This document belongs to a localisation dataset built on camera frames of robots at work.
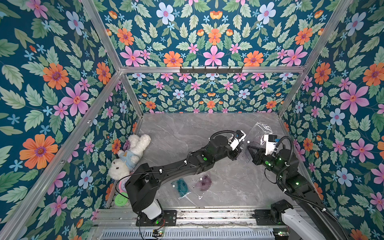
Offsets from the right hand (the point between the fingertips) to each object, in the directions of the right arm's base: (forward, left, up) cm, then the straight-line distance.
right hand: (251, 144), depth 71 cm
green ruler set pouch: (-12, +37, -25) cm, 46 cm away
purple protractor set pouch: (-11, +23, -25) cm, 36 cm away
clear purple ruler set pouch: (+1, -1, +4) cm, 5 cm away
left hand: (+2, +4, +1) cm, 4 cm away
